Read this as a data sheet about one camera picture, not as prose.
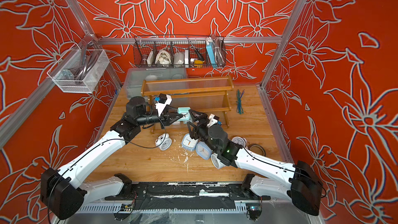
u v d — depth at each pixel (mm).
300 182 401
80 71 777
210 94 971
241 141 859
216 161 782
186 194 735
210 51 845
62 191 375
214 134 530
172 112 681
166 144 856
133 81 1005
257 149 855
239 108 1056
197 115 648
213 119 686
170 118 630
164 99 587
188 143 875
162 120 602
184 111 671
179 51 958
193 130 635
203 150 811
